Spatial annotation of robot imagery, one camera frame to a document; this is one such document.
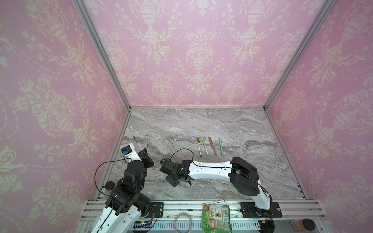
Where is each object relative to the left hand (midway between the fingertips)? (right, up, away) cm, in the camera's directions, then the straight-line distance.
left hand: (148, 150), depth 72 cm
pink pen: (-4, +3, -2) cm, 5 cm away
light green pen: (+42, -2, +27) cm, 50 cm away
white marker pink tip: (+33, -28, +4) cm, 44 cm away
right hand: (+11, -18, +11) cm, 24 cm away
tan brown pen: (+36, -1, +28) cm, 45 cm away
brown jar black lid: (+70, -31, -8) cm, 77 cm away
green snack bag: (+34, -33, -2) cm, 47 cm away
